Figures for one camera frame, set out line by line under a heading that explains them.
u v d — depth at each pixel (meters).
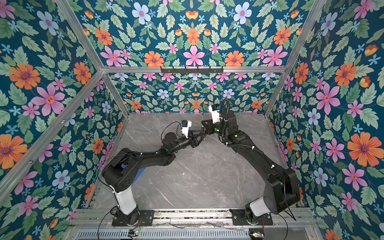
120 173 0.49
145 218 0.74
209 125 0.68
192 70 0.93
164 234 0.76
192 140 0.74
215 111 0.69
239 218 0.73
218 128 0.68
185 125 0.74
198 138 0.79
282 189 0.42
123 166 0.53
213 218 0.75
